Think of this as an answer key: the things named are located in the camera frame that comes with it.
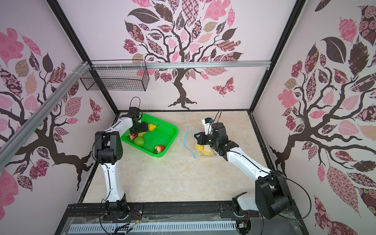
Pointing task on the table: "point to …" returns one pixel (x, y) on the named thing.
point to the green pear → (151, 127)
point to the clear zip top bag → (190, 140)
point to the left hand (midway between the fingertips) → (142, 130)
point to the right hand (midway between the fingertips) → (195, 133)
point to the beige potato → (207, 152)
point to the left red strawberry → (133, 136)
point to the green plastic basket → (165, 135)
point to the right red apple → (160, 148)
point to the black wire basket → (118, 78)
